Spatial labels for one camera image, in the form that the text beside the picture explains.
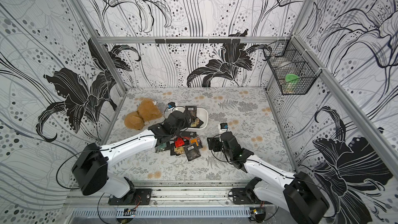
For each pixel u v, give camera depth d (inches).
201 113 39.7
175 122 24.5
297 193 15.8
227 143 25.1
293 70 31.4
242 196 26.7
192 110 38.8
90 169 16.5
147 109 37.4
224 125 28.9
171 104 28.8
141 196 28.8
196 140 35.6
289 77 31.2
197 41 36.7
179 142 34.7
